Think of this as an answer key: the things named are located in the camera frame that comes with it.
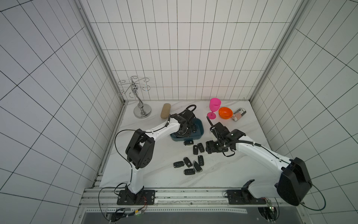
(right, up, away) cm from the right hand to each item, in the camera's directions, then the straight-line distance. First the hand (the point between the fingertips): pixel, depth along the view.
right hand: (210, 146), depth 84 cm
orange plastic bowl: (+17, +20, +24) cm, 35 cm away
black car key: (-5, -3, +6) cm, 8 cm away
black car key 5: (-14, -15, -3) cm, 20 cm away
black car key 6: (-19, -11, 0) cm, 22 cm away
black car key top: (-13, 0, +10) cm, 16 cm away
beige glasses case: (-31, +22, +27) cm, 46 cm away
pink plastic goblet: (+7, +27, +17) cm, 32 cm away
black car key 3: (-14, -11, +2) cm, 18 cm away
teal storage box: (-6, +4, +16) cm, 18 cm away
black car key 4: (-6, -10, +2) cm, 11 cm away
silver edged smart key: (-8, -13, 0) cm, 15 cm away
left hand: (-17, +5, +6) cm, 19 cm away
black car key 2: (-8, -4, +6) cm, 11 cm away
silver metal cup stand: (-50, +22, +28) cm, 61 cm away
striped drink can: (+27, +19, +23) cm, 40 cm away
